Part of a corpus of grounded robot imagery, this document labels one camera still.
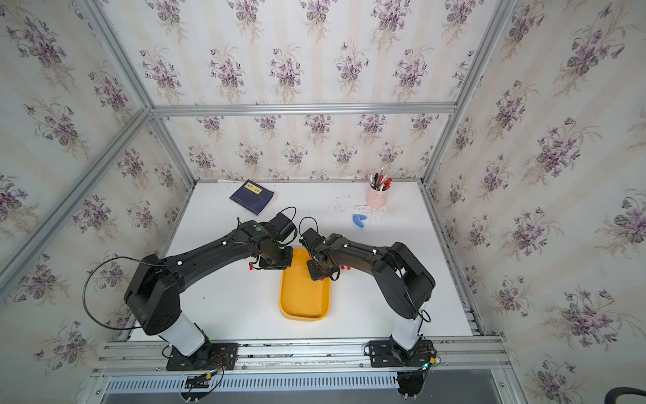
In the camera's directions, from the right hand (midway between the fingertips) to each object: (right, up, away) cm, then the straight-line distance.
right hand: (321, 274), depth 90 cm
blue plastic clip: (+15, +19, +15) cm, 28 cm away
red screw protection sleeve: (+7, +6, -13) cm, 16 cm away
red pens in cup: (+25, +35, +18) cm, 47 cm away
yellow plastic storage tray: (-7, -7, -6) cm, 11 cm away
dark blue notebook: (-32, +29, +24) cm, 50 cm away
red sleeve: (-26, +2, +2) cm, 26 cm away
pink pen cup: (+24, +28, +17) cm, 40 cm away
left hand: (-10, +4, -7) cm, 13 cm away
